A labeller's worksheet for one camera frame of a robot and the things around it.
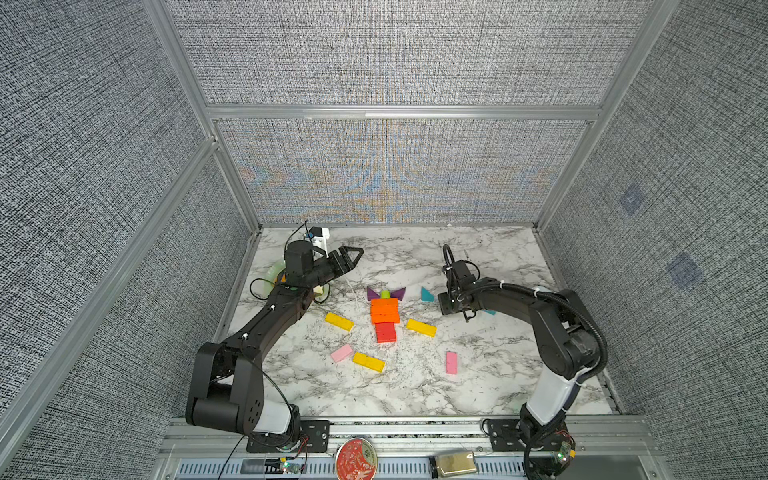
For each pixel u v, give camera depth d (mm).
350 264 746
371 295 975
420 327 926
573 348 486
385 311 954
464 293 703
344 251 748
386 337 900
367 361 851
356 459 675
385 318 929
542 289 986
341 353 871
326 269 745
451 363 859
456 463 673
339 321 930
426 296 975
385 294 984
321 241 769
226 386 428
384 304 967
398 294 981
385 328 921
